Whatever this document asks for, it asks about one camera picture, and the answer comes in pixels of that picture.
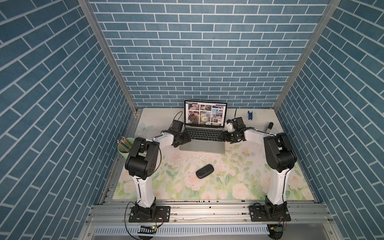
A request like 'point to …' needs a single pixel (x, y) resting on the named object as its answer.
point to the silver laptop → (204, 120)
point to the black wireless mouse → (204, 171)
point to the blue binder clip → (250, 115)
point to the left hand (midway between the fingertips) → (190, 140)
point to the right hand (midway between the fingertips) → (223, 137)
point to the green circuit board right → (278, 229)
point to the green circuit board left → (147, 229)
